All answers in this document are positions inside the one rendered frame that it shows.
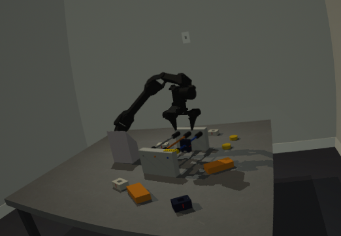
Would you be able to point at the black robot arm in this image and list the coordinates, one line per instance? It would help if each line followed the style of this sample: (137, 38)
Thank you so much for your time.
(185, 90)

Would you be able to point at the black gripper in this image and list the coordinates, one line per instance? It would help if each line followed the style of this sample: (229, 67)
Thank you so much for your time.
(193, 114)

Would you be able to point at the yellow short cylinder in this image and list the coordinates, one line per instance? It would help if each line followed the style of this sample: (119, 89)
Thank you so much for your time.
(233, 137)
(226, 146)

